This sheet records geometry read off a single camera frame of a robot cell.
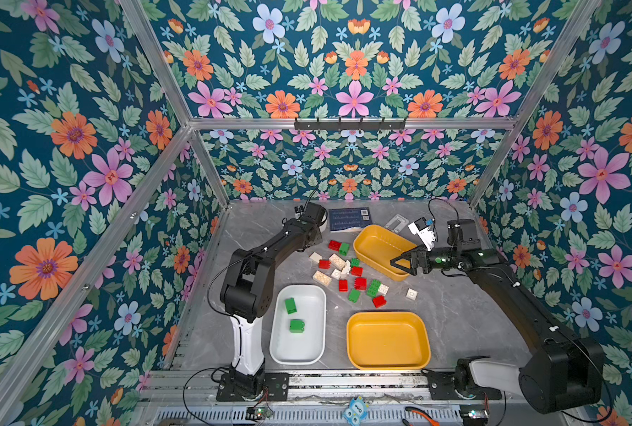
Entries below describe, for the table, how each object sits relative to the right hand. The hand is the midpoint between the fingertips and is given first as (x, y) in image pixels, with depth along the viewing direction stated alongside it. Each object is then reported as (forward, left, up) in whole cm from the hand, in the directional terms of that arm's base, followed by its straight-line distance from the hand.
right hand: (399, 257), depth 76 cm
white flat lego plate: (-2, -8, -20) cm, 22 cm away
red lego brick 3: (+19, +20, -20) cm, 34 cm away
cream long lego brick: (+5, +24, -21) cm, 32 cm away
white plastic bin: (-19, +28, -22) cm, 40 cm away
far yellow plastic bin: (+18, +3, -21) cm, 28 cm away
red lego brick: (-4, +4, -22) cm, 22 cm away
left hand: (+19, +27, -11) cm, 34 cm away
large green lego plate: (+1, +5, -21) cm, 21 cm away
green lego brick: (-13, +32, -21) cm, 40 cm away
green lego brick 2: (-7, +34, -19) cm, 39 cm away
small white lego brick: (+14, +27, -20) cm, 36 cm away
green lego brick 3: (+16, +15, -19) cm, 29 cm away
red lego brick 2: (+2, +10, -20) cm, 23 cm away
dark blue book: (+34, +13, -20) cm, 42 cm away
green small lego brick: (-2, +12, -21) cm, 24 cm away
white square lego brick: (0, +2, -21) cm, 21 cm away
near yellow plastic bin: (-17, +3, -21) cm, 27 cm away
